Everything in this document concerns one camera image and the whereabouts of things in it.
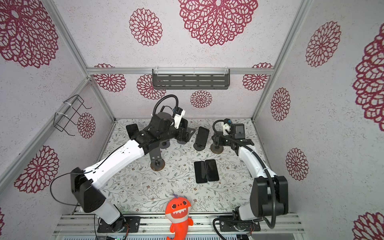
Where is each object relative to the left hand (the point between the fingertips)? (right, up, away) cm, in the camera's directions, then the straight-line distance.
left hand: (188, 128), depth 75 cm
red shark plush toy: (-5, -39, -5) cm, 39 cm away
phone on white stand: (-36, 0, +21) cm, 42 cm away
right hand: (+16, -3, +12) cm, 21 cm away
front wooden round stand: (-20, -22, +20) cm, 35 cm away
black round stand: (+7, -12, +29) cm, 32 cm away
